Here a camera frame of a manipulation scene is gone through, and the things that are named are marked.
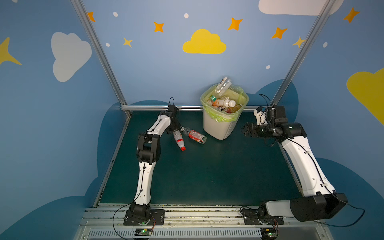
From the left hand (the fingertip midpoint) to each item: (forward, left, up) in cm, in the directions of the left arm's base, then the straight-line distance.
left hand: (178, 128), depth 107 cm
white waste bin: (-3, -29, +3) cm, 30 cm away
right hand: (-18, -41, +24) cm, 51 cm away
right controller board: (-61, -49, -5) cm, 78 cm away
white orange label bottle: (+3, -30, +23) cm, 38 cm away
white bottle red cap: (-9, -2, -1) cm, 9 cm away
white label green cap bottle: (+14, -30, +27) cm, 43 cm away
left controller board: (-61, +14, -5) cm, 63 cm away
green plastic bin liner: (+12, -39, +23) cm, 47 cm away
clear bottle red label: (-6, -12, +1) cm, 13 cm away
